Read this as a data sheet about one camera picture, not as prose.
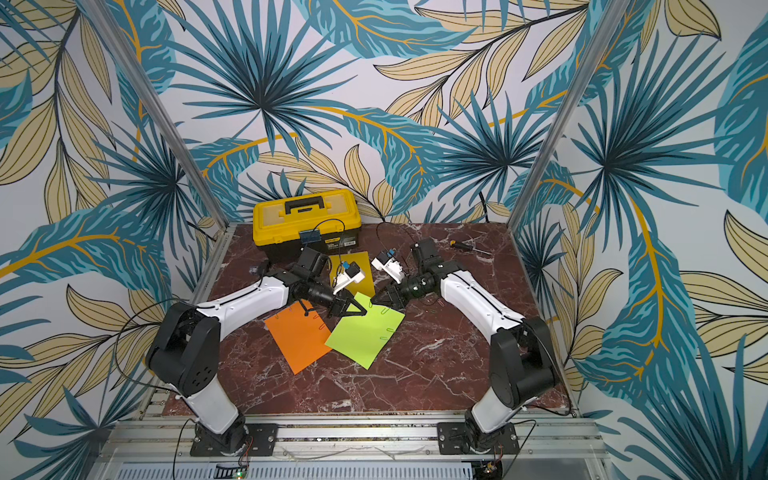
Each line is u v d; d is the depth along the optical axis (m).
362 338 0.83
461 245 1.13
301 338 0.91
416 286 0.72
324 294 0.75
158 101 0.84
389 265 0.74
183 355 0.46
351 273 0.75
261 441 0.73
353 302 0.78
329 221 0.76
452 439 0.73
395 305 0.72
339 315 0.76
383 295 0.77
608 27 0.71
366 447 0.73
